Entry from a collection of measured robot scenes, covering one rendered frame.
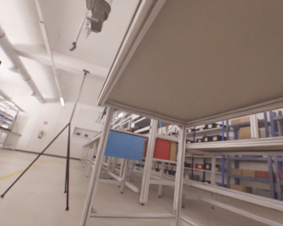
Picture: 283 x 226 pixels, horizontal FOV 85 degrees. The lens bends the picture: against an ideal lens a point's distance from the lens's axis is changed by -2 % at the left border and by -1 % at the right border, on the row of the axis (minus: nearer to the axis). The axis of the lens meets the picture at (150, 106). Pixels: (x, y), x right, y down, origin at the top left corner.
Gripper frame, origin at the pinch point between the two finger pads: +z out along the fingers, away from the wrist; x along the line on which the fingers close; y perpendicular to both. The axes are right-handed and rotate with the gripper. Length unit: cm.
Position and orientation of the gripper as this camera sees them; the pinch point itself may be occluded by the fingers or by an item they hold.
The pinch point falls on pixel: (86, 34)
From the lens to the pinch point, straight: 77.7
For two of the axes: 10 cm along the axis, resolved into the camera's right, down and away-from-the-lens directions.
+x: -3.0, 2.8, 9.1
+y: 9.4, 2.3, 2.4
